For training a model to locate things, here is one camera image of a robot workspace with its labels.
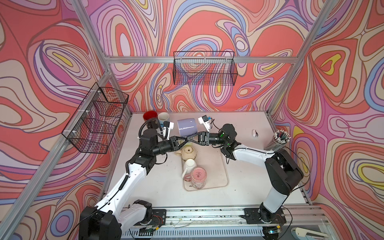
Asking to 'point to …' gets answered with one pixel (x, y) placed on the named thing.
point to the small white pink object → (255, 133)
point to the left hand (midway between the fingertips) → (189, 141)
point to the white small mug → (189, 165)
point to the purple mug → (187, 127)
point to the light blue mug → (162, 117)
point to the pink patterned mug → (197, 178)
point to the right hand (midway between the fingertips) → (188, 142)
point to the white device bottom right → (302, 234)
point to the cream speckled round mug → (187, 152)
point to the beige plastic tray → (212, 160)
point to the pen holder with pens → (281, 138)
